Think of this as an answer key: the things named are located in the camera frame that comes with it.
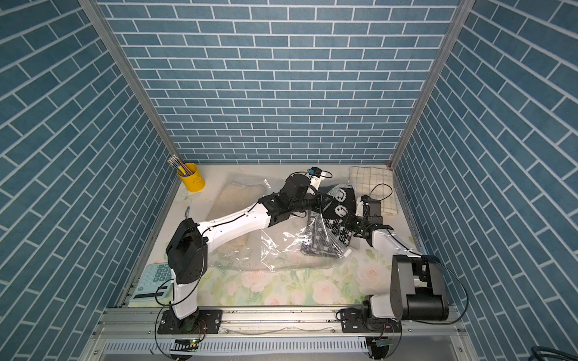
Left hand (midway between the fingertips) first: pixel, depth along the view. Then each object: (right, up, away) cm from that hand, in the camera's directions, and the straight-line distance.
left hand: (338, 201), depth 78 cm
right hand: (+6, -8, +14) cm, 17 cm away
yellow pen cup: (-64, +6, +27) cm, 69 cm away
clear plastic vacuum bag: (-15, -17, +6) cm, 23 cm away
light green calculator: (-68, -28, +4) cm, 74 cm away
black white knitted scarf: (-4, -11, -2) cm, 12 cm away
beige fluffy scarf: (-36, -20, +11) cm, 43 cm away
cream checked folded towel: (+24, +6, +30) cm, 39 cm away
